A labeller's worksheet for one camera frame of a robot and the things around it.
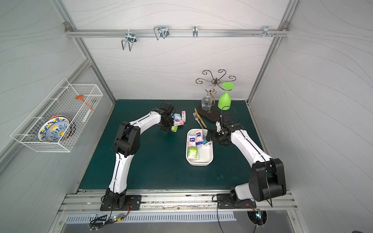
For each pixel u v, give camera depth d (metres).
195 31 0.72
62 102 0.71
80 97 0.79
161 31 0.76
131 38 0.78
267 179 0.43
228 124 0.67
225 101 0.88
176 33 0.79
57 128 0.63
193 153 0.86
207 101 0.91
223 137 0.63
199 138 0.89
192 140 0.91
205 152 0.93
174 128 0.99
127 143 0.59
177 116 1.06
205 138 0.91
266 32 0.77
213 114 1.08
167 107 0.86
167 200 0.75
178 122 1.02
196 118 1.11
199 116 1.11
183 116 1.06
